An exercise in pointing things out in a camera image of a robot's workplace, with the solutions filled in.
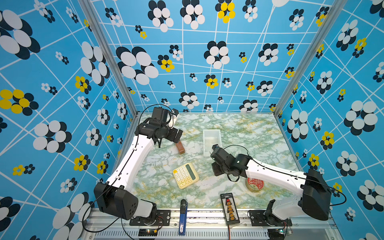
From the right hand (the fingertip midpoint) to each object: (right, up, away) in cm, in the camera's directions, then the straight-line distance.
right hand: (215, 166), depth 82 cm
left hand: (-23, +21, -3) cm, 31 cm away
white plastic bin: (0, +14, +22) cm, 27 cm away
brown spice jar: (-21, +7, +14) cm, 26 cm away
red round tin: (+21, -10, -1) cm, 23 cm away
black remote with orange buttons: (+7, -20, -7) cm, 22 cm away
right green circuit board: (+27, -28, -13) cm, 41 cm away
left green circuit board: (-34, -29, -10) cm, 46 cm away
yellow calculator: (-17, -6, +4) cm, 18 cm away
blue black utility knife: (-17, -17, -8) cm, 26 cm away
